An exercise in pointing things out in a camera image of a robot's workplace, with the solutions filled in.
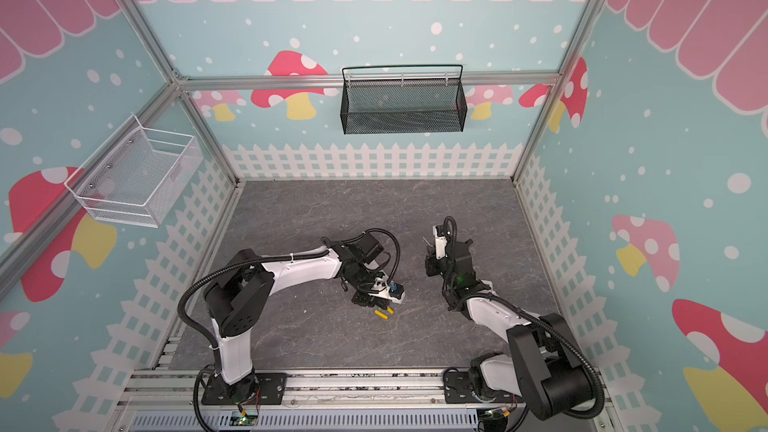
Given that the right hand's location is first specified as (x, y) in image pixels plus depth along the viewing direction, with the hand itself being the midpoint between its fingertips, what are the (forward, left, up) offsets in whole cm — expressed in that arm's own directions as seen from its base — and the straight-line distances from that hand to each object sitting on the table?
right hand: (430, 245), depth 90 cm
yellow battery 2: (-18, +15, -9) cm, 25 cm away
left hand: (-15, +14, -8) cm, 22 cm away
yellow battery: (-17, +12, -8) cm, 22 cm away
